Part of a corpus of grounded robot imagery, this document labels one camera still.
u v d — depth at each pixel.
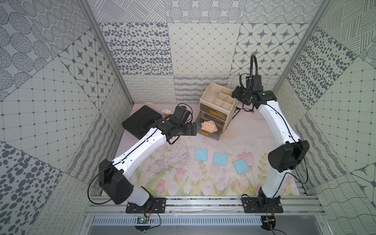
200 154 0.91
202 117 1.01
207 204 0.76
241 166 0.89
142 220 0.71
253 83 0.62
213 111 0.89
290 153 0.47
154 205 0.73
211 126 0.92
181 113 0.57
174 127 0.54
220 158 0.91
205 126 0.93
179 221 0.70
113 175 0.40
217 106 0.86
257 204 0.73
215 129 0.93
